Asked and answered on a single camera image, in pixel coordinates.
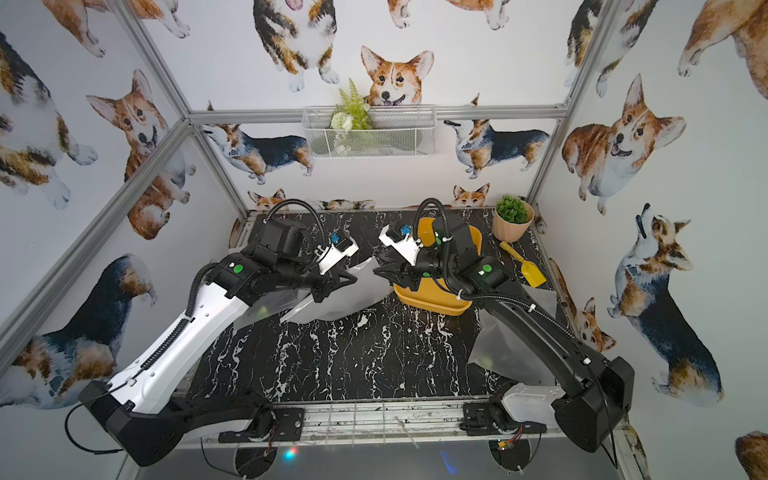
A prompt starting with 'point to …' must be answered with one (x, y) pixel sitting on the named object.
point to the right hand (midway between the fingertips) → (377, 261)
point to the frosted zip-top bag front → (500, 348)
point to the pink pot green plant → (511, 218)
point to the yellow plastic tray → (429, 294)
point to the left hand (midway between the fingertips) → (356, 274)
